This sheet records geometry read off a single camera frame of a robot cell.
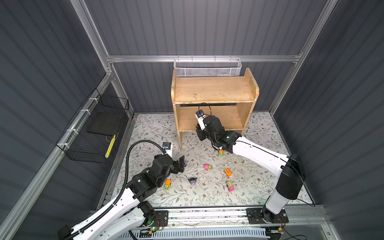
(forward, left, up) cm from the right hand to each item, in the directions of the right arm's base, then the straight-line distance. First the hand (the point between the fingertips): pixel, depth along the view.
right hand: (200, 126), depth 80 cm
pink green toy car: (-14, -4, -22) cm, 27 cm away
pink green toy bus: (-26, -16, -23) cm, 38 cm away
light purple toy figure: (-10, +9, -23) cm, 27 cm away
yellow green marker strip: (-15, +42, +4) cm, 45 cm away
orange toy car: (-16, -16, -24) cm, 33 cm away
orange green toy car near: (-24, +19, -22) cm, 37 cm away
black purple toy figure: (-23, +5, -20) cm, 30 cm away
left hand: (-16, +12, -4) cm, 21 cm away
